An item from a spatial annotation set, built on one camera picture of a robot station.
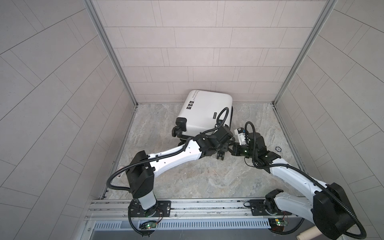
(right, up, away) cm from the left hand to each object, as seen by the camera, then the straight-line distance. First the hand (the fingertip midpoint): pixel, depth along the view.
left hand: (228, 140), depth 77 cm
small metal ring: (+34, -8, +15) cm, 38 cm away
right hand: (-1, -5, +3) cm, 6 cm away
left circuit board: (-37, -35, -12) cm, 53 cm away
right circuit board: (+21, -37, -9) cm, 44 cm away
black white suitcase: (-13, +15, +6) cm, 21 cm away
